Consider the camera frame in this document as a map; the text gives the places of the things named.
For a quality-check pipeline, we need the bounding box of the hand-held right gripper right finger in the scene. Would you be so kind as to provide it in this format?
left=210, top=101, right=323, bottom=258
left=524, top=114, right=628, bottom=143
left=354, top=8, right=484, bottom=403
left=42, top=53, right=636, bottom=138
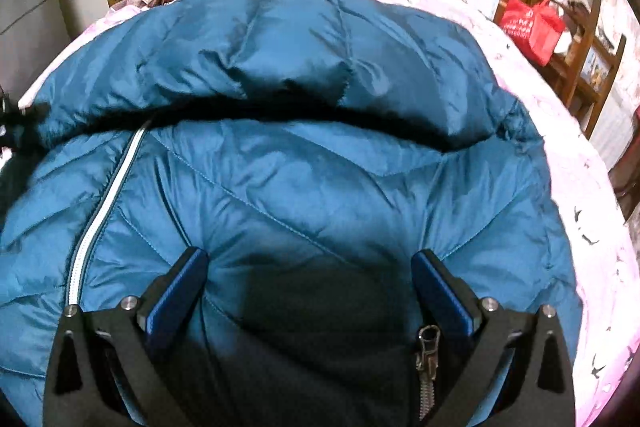
left=410, top=250, right=576, bottom=427

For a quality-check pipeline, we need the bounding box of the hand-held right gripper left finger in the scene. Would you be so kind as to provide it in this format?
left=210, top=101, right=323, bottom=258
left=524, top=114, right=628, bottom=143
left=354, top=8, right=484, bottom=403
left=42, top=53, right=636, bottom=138
left=42, top=247, right=211, bottom=427

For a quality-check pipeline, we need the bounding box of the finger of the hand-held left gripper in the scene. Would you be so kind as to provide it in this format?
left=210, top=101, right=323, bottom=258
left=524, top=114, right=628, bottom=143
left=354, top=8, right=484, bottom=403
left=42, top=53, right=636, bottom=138
left=0, top=93, right=49, bottom=148

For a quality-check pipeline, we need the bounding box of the teal quilted down jacket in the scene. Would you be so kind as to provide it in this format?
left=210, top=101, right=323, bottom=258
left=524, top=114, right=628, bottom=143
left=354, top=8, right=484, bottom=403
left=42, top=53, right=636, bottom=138
left=0, top=0, right=583, bottom=427

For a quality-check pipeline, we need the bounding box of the pink penguin print blanket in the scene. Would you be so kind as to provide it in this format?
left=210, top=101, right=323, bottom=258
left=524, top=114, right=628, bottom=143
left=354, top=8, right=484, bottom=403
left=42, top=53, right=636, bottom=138
left=20, top=0, right=640, bottom=427

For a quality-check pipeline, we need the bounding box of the wooden chair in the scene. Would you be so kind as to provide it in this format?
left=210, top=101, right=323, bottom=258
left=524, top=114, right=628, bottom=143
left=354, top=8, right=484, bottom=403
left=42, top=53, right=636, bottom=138
left=550, top=0, right=628, bottom=138

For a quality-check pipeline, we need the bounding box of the red shopping bag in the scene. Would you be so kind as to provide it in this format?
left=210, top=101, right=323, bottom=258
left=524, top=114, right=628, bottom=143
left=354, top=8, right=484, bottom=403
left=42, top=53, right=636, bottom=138
left=500, top=0, right=567, bottom=66

